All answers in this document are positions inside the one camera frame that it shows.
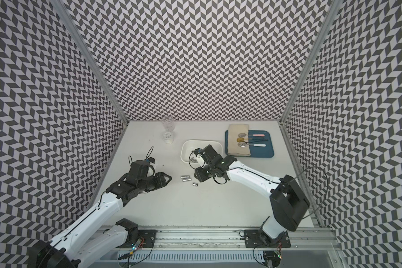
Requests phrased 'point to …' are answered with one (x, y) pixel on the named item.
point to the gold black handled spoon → (241, 139)
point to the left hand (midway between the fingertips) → (168, 181)
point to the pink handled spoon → (243, 134)
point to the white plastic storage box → (188, 156)
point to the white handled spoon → (243, 144)
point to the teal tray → (267, 152)
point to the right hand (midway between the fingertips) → (199, 177)
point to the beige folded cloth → (233, 148)
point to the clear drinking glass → (168, 124)
